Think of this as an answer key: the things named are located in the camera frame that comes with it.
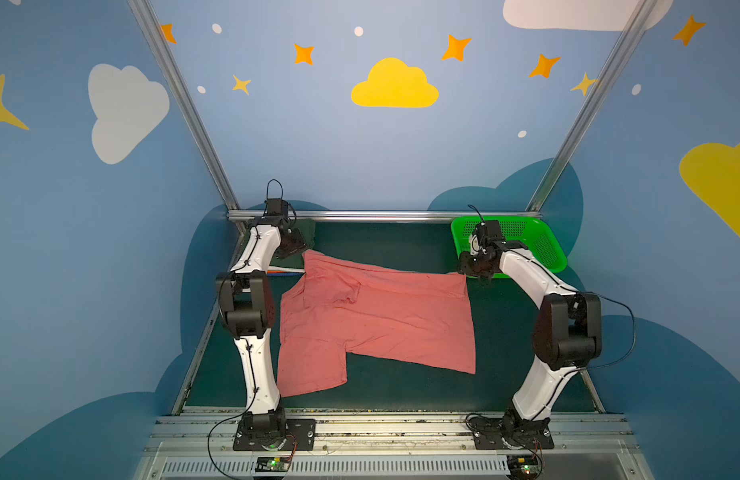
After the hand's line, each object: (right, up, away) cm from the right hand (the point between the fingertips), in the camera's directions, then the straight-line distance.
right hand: (466, 264), depth 96 cm
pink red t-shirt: (-41, -14, +3) cm, 44 cm away
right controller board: (+6, -48, -24) cm, 54 cm away
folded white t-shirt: (-60, -2, +8) cm, 60 cm away
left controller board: (-55, -47, -25) cm, 77 cm away
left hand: (-55, +6, +5) cm, 56 cm away
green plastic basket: (+31, +12, +19) cm, 39 cm away
